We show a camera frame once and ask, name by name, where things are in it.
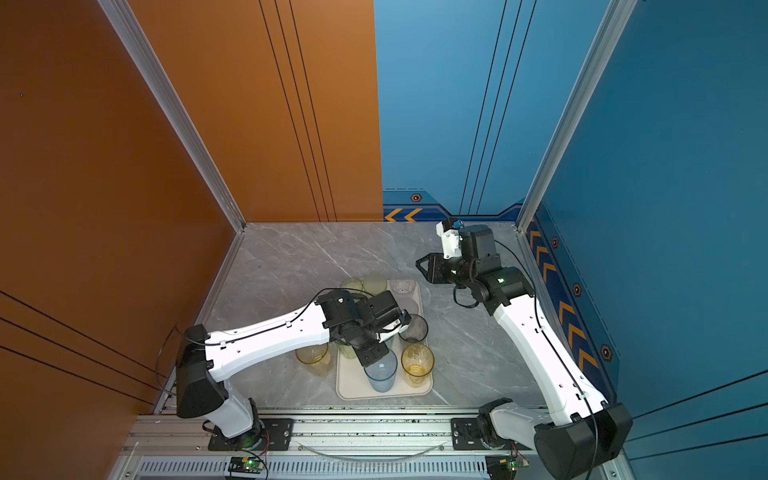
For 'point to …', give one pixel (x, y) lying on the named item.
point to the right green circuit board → (503, 467)
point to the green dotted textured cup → (374, 284)
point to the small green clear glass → (352, 283)
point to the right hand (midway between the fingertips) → (420, 263)
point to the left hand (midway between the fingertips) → (379, 348)
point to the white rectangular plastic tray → (351, 379)
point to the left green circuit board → (246, 464)
